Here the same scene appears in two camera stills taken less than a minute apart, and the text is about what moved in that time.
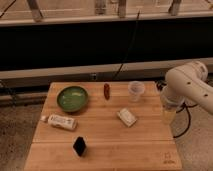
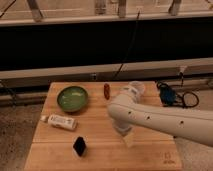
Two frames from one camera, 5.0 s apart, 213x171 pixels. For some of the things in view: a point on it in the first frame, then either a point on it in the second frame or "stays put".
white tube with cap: [60, 121] stays put
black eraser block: [80, 145] stays put
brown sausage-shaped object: [106, 91] stays put
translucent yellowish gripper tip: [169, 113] to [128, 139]
